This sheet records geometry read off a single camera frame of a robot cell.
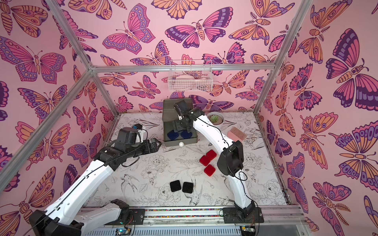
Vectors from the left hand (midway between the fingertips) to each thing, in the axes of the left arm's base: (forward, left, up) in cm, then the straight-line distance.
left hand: (156, 143), depth 76 cm
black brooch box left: (-14, -9, -22) cm, 28 cm away
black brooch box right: (-15, -16, -23) cm, 31 cm away
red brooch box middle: (+1, -26, -22) cm, 34 cm away
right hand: (+13, -9, -3) cm, 16 cm away
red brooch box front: (-5, -29, -22) cm, 37 cm away
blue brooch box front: (+11, -7, -8) cm, 15 cm away
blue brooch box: (+10, -14, -7) cm, 19 cm away
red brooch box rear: (+5, -31, -21) cm, 37 cm away
